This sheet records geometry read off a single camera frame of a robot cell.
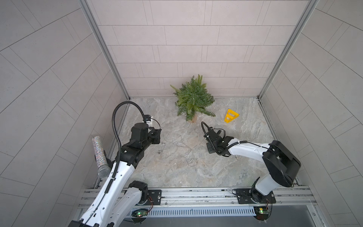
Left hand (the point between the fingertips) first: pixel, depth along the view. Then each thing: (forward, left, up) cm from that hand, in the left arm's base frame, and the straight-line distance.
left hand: (160, 128), depth 76 cm
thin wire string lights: (-1, -6, -18) cm, 19 cm away
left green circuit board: (-36, +7, -16) cm, 40 cm away
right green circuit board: (-36, -52, -18) cm, 66 cm away
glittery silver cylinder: (-23, +19, +5) cm, 30 cm away
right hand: (-1, -30, -19) cm, 36 cm away
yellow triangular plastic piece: (+23, -48, -17) cm, 56 cm away
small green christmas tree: (+15, -18, +9) cm, 25 cm away
